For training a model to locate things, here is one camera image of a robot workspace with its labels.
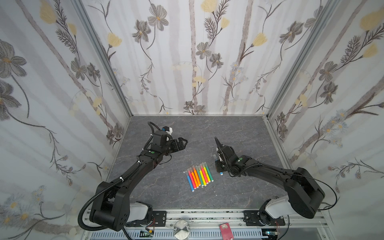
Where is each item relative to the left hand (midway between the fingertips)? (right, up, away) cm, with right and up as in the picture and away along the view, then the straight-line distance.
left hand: (181, 139), depth 84 cm
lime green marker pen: (+14, -26, 0) cm, 30 cm away
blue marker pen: (+23, -20, 0) cm, 30 cm away
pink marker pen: (+14, -22, +4) cm, 26 cm away
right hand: (+19, -13, +3) cm, 23 cm away
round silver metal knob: (+3, -35, -25) cm, 43 cm away
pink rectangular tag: (+23, -43, -14) cm, 51 cm away
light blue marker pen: (+5, -25, +2) cm, 25 cm away
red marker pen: (+6, -23, +2) cm, 24 cm away
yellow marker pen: (+15, -21, +6) cm, 26 cm away
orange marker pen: (+10, -25, +2) cm, 27 cm away
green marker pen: (+17, -21, +6) cm, 27 cm away
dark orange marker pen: (+7, -23, +3) cm, 25 cm away
